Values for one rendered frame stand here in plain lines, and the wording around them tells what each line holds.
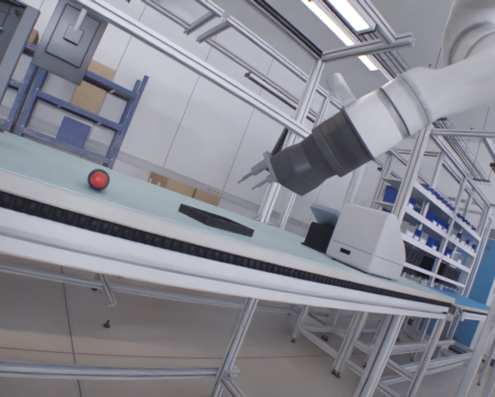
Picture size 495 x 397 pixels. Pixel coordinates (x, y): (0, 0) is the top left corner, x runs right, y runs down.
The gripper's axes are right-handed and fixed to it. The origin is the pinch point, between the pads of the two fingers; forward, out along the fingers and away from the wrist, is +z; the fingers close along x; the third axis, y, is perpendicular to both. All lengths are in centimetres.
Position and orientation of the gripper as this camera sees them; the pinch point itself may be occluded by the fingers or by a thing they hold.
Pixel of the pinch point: (245, 185)
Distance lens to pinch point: 47.4
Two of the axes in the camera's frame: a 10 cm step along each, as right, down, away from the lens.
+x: 5.6, 2.3, 7.9
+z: -7.8, 4.8, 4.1
